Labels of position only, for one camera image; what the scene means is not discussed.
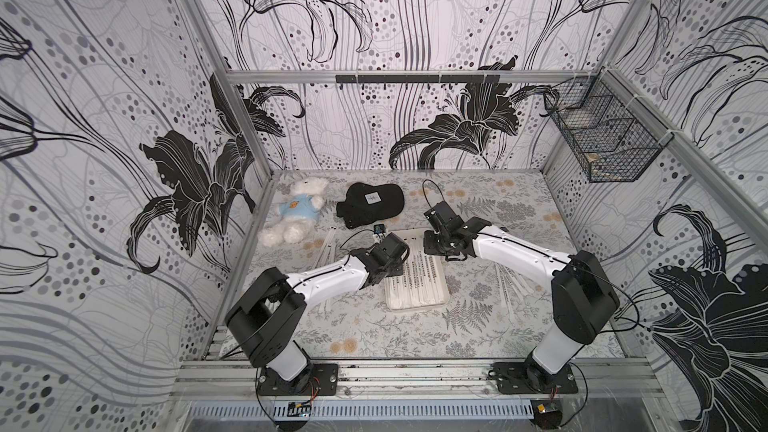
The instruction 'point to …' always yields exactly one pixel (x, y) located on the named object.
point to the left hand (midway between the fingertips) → (394, 268)
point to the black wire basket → (613, 132)
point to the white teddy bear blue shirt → (298, 213)
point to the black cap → (367, 203)
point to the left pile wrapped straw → (327, 253)
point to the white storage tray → (424, 281)
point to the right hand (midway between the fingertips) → (430, 242)
